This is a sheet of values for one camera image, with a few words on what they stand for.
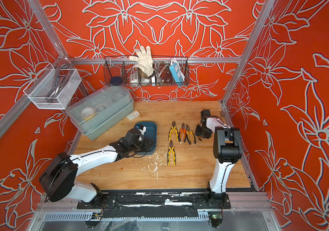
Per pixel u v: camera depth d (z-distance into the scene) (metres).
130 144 0.66
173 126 1.03
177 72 0.88
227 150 0.52
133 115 1.10
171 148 0.92
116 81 0.95
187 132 0.99
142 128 0.79
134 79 0.93
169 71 0.88
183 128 1.03
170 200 0.74
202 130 0.84
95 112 0.89
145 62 0.90
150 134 1.07
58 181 0.42
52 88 0.76
